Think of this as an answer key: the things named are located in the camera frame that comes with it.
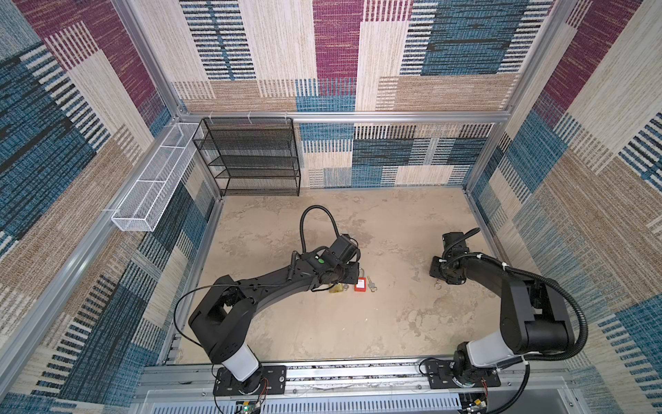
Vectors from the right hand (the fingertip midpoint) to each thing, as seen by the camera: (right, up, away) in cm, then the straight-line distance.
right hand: (437, 274), depth 93 cm
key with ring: (-24, -4, -1) cm, 24 cm away
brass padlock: (-36, -4, -3) cm, 36 cm away
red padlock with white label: (-27, -2, -3) cm, 27 cm away
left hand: (-30, +3, -8) cm, 31 cm away
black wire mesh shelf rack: (-72, +46, +17) cm, 87 cm away
